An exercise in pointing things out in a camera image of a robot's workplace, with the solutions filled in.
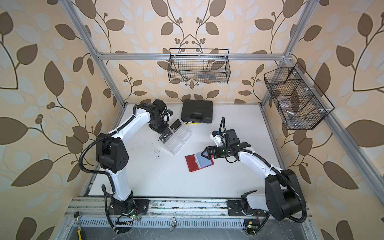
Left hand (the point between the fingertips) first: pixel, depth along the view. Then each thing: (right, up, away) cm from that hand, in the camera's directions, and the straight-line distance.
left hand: (161, 129), depth 89 cm
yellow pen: (+18, +3, +19) cm, 27 cm away
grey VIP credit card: (+1, -5, +2) cm, 5 cm away
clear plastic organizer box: (+8, -9, +7) cm, 14 cm away
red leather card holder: (+22, -19, 0) cm, 29 cm away
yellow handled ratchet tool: (-37, -40, -17) cm, 57 cm away
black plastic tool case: (+24, +12, +23) cm, 35 cm away
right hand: (+28, -13, -5) cm, 31 cm away
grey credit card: (+8, +3, +7) cm, 11 cm away
